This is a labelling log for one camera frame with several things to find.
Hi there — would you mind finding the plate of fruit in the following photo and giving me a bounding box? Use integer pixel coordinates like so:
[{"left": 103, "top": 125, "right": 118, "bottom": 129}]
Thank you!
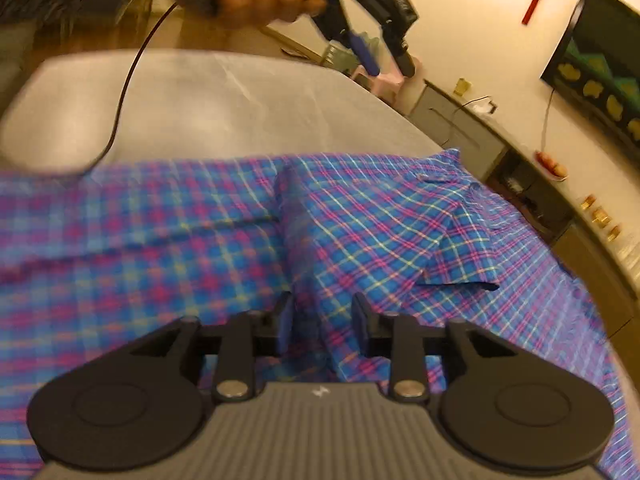
[{"left": 534, "top": 150, "right": 570, "bottom": 182}]

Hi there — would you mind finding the grey television cabinet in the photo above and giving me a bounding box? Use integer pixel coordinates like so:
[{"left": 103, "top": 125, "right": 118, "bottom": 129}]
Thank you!
[{"left": 407, "top": 80, "right": 640, "bottom": 346}]

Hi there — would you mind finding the green plastic chair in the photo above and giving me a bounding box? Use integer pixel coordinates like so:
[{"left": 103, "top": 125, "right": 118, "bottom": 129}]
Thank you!
[{"left": 320, "top": 30, "right": 381, "bottom": 69}]

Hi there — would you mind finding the blue pink plaid shirt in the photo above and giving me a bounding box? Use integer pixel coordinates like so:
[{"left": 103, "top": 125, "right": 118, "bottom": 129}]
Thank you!
[{"left": 0, "top": 147, "right": 640, "bottom": 480}]

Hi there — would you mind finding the wall television with patterned cover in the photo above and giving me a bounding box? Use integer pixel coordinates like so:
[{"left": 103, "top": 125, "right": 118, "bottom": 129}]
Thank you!
[{"left": 540, "top": 0, "right": 640, "bottom": 157}]

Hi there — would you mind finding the television cable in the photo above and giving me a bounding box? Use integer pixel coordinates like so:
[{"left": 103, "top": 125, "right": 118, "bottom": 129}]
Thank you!
[{"left": 542, "top": 87, "right": 556, "bottom": 154}]

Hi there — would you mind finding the pink plastic chair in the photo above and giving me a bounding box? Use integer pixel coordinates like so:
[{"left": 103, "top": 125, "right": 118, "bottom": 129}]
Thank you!
[{"left": 350, "top": 67, "right": 404, "bottom": 102}]

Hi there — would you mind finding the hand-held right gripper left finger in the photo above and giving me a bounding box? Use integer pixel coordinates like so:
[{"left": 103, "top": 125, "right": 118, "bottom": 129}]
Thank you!
[{"left": 125, "top": 291, "right": 296, "bottom": 403}]

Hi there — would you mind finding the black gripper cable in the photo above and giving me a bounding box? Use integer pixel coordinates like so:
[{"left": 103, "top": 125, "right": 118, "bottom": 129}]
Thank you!
[{"left": 75, "top": 1, "right": 180, "bottom": 176}]

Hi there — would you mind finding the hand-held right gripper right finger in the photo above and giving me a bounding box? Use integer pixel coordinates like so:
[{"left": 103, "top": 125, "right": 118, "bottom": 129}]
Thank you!
[{"left": 351, "top": 293, "right": 521, "bottom": 403}]

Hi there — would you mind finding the power strip cable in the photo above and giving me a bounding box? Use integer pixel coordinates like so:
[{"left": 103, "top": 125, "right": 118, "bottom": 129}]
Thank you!
[{"left": 440, "top": 94, "right": 494, "bottom": 142}]

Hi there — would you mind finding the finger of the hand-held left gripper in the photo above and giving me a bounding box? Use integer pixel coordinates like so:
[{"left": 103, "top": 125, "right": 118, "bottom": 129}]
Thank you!
[
  {"left": 336, "top": 0, "right": 383, "bottom": 77},
  {"left": 382, "top": 20, "right": 417, "bottom": 79}
]

